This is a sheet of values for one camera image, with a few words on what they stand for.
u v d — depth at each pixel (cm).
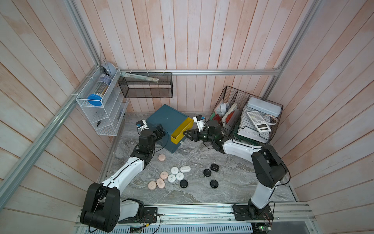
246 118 90
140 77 91
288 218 74
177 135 80
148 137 63
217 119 107
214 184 82
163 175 85
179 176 85
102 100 70
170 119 88
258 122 86
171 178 84
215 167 88
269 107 93
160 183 82
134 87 105
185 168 88
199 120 78
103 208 40
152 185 82
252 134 84
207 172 88
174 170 88
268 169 48
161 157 93
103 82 77
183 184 82
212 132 72
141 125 72
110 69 83
